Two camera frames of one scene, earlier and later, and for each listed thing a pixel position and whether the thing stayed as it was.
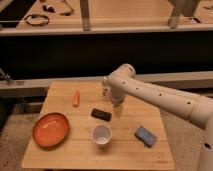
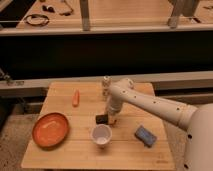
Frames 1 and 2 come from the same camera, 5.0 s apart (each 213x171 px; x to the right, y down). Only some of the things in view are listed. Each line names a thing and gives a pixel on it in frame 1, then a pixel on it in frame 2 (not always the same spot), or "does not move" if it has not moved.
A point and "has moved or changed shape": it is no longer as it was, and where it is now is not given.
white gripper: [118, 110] to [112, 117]
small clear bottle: [106, 93] does not move
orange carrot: [76, 98] does not move
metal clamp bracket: [10, 82] does not move
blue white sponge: [145, 136] does not move
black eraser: [101, 114] has moved or changed shape
